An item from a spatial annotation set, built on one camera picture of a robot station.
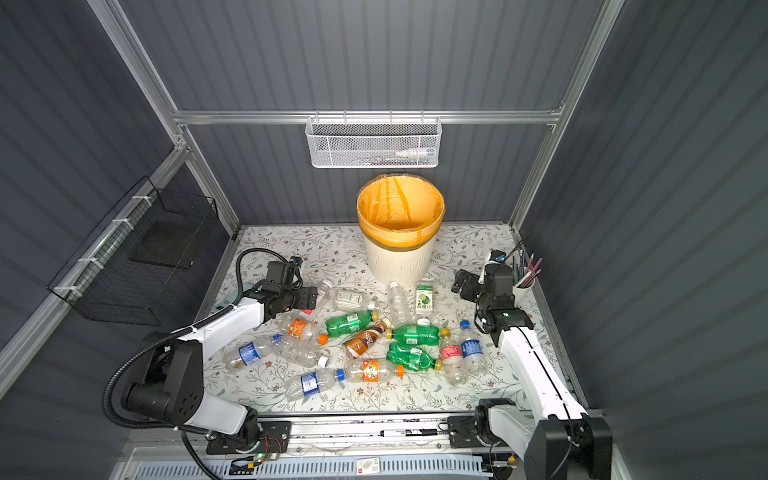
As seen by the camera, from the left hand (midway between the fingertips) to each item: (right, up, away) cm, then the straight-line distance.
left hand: (302, 292), depth 92 cm
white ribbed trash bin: (+31, +7, 0) cm, 32 cm away
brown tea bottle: (+19, -13, -8) cm, 24 cm away
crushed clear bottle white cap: (+3, -16, -10) cm, 19 cm away
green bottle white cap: (+38, -12, -2) cm, 40 cm away
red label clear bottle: (+46, -20, -8) cm, 51 cm away
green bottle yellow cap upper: (+15, -9, -4) cm, 18 cm away
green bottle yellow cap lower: (+34, -18, -8) cm, 39 cm away
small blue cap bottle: (-12, -15, -10) cm, 22 cm away
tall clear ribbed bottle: (+30, -5, +3) cm, 31 cm away
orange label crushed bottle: (0, -10, -6) cm, 12 cm away
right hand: (+52, +5, -9) cm, 53 cm away
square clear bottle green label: (+14, -3, 0) cm, 15 cm away
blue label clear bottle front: (+7, -22, -15) cm, 27 cm away
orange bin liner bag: (+31, +27, +13) cm, 43 cm away
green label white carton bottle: (+39, -2, +4) cm, 39 cm away
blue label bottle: (+51, -17, -10) cm, 54 cm away
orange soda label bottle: (+22, -19, -13) cm, 32 cm away
